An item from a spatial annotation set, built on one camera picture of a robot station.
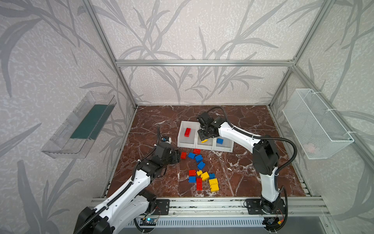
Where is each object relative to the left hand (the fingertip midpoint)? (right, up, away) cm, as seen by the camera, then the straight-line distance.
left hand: (178, 148), depth 83 cm
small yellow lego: (+12, -14, +2) cm, 19 cm away
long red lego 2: (+12, -19, -3) cm, 23 cm away
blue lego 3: (+13, -11, +4) cm, 17 cm away
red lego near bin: (+11, -4, +11) cm, 16 cm away
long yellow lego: (+20, -20, -3) cm, 28 cm away
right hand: (+15, +10, +10) cm, 21 cm away
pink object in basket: (+68, +3, -9) cm, 69 cm away
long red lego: (+4, +8, +19) cm, 21 cm away
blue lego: (+25, +3, +11) cm, 28 cm away
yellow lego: (+16, +5, +1) cm, 16 cm away
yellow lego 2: (+15, -16, 0) cm, 22 cm away
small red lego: (+2, -6, +9) cm, 11 cm away
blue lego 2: (+12, -7, +6) cm, 15 cm away
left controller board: (-14, -33, -12) cm, 38 cm away
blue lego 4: (+8, -18, 0) cm, 19 cm away
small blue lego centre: (+20, -16, +1) cm, 25 cm away
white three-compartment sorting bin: (+9, +3, +10) cm, 13 cm away
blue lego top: (+7, -6, +9) cm, 13 cm away
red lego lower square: (+8, -15, +2) cm, 17 cm away
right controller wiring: (+50, -36, -9) cm, 62 cm away
